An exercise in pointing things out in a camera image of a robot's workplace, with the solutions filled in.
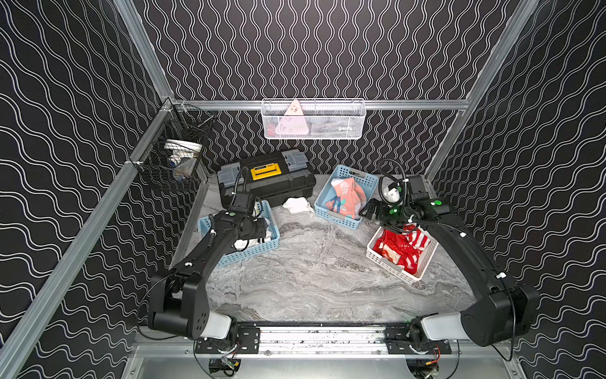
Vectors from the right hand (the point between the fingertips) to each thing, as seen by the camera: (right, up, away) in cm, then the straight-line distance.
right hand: (370, 216), depth 80 cm
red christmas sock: (+12, -13, +8) cm, 19 cm away
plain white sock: (-26, +3, +26) cm, 37 cm away
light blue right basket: (-12, +4, +28) cm, 30 cm away
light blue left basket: (-35, -9, +12) cm, 38 cm away
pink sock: (-2, +7, +20) cm, 21 cm away
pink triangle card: (-27, +35, +10) cm, 45 cm away
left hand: (-39, -4, +6) cm, 40 cm away
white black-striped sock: (-42, -9, -6) cm, 43 cm away
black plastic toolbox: (-36, +15, +17) cm, 42 cm away
